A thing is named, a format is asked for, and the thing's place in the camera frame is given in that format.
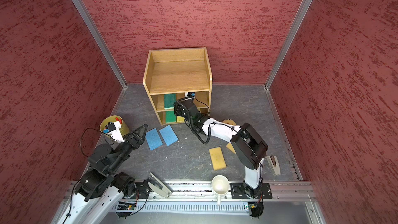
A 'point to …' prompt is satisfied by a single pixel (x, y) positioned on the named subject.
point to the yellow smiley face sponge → (229, 121)
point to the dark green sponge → (169, 99)
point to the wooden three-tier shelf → (169, 73)
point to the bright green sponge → (170, 117)
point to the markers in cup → (117, 119)
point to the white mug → (220, 185)
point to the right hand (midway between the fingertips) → (174, 107)
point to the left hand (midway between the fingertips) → (145, 130)
